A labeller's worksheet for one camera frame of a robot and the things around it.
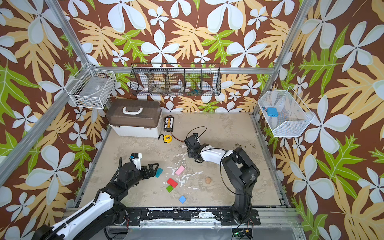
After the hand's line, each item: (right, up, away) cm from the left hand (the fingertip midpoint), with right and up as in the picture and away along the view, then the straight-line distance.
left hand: (152, 163), depth 84 cm
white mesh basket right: (+76, +29, 0) cm, 82 cm away
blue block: (+17, -18, -4) cm, 25 cm away
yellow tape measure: (+6, +13, +20) cm, 25 cm away
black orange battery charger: (+5, +23, +27) cm, 36 cm away
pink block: (+15, -6, +5) cm, 17 cm away
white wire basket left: (-37, +44, +3) cm, 58 cm away
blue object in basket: (+70, +30, +2) cm, 76 cm away
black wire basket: (+28, +53, +14) cm, 61 cm away
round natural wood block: (+32, -10, 0) cm, 33 cm away
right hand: (+24, +6, +13) cm, 27 cm away
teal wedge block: (+4, -4, -4) cm, 7 cm away
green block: (+10, -14, 0) cm, 17 cm away
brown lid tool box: (-16, +27, +6) cm, 32 cm away
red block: (+11, -11, +2) cm, 16 cm away
